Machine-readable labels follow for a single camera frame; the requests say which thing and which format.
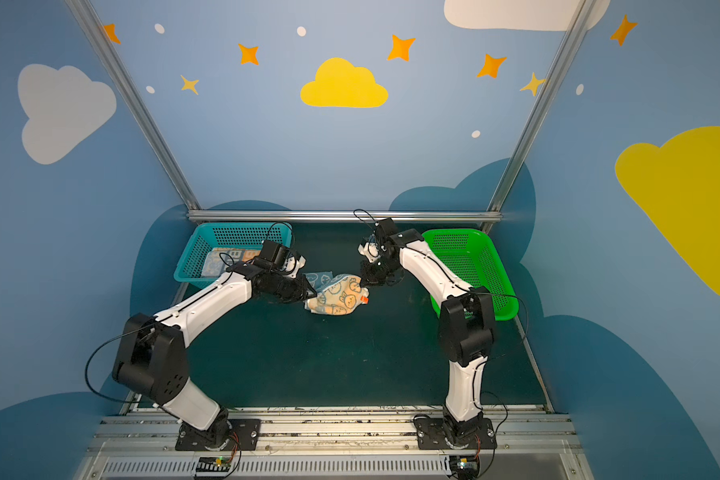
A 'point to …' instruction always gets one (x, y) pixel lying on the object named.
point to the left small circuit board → (213, 464)
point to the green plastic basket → (469, 254)
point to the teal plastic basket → (236, 235)
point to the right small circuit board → (464, 466)
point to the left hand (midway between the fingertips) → (313, 292)
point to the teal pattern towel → (336, 294)
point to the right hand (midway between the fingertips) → (364, 281)
